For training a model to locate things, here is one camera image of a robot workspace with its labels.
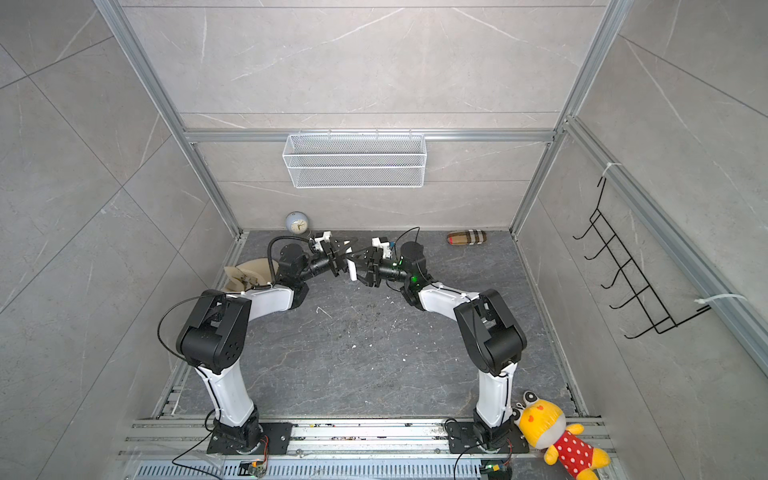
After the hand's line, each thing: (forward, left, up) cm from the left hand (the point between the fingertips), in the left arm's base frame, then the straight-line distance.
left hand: (361, 241), depth 82 cm
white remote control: (-10, +2, 0) cm, 10 cm away
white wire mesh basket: (+34, +3, +4) cm, 34 cm away
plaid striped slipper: (+22, -39, -23) cm, 50 cm away
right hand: (-6, +4, -2) cm, 8 cm away
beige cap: (+6, +39, -22) cm, 45 cm away
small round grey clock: (+29, +27, -20) cm, 44 cm away
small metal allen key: (-7, +16, -27) cm, 32 cm away
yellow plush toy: (-45, -43, -18) cm, 65 cm away
